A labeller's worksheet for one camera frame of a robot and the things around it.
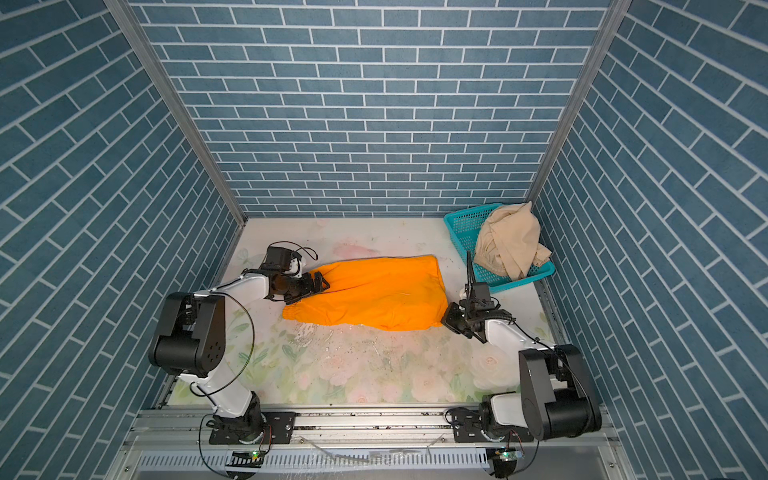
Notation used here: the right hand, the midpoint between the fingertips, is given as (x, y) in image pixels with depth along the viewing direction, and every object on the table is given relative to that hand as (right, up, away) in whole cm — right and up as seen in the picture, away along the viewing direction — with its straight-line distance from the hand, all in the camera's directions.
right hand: (439, 314), depth 91 cm
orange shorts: (-18, +5, +6) cm, 20 cm away
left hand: (-39, +8, +5) cm, 40 cm away
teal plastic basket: (+12, +28, +23) cm, 38 cm away
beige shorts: (+24, +23, +9) cm, 34 cm away
